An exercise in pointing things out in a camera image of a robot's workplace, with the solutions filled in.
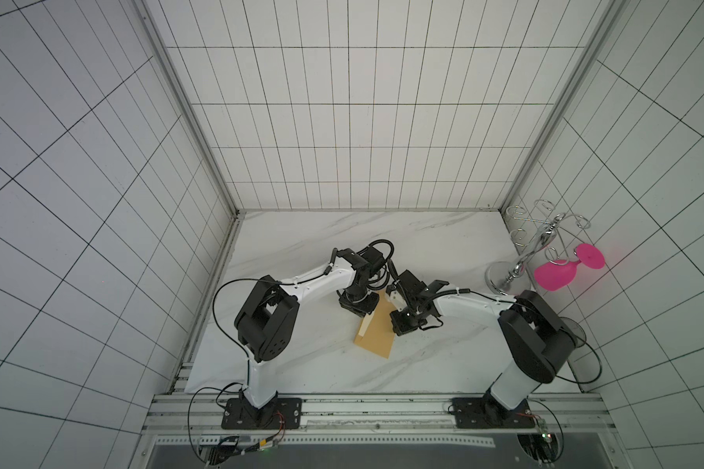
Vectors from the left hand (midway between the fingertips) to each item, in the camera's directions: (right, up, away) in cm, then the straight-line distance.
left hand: (358, 318), depth 84 cm
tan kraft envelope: (+7, -5, +2) cm, 9 cm away
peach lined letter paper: (+2, -3, +4) cm, 5 cm away
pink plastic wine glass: (+57, +13, -4) cm, 58 cm away
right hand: (+11, -3, +6) cm, 13 cm away
